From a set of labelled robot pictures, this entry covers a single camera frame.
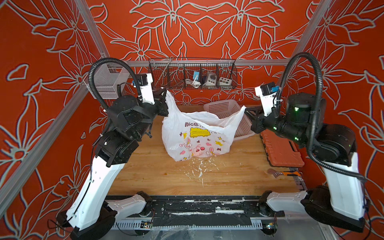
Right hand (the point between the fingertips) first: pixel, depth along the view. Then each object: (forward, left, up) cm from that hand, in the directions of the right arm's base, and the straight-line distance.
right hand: (241, 108), depth 50 cm
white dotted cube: (+43, -3, -20) cm, 47 cm away
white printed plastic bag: (+4, +16, -23) cm, 28 cm away
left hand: (+6, +27, +5) cm, 28 cm away
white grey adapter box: (+43, +6, -17) cm, 47 cm away
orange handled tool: (-4, -31, -49) cm, 58 cm away
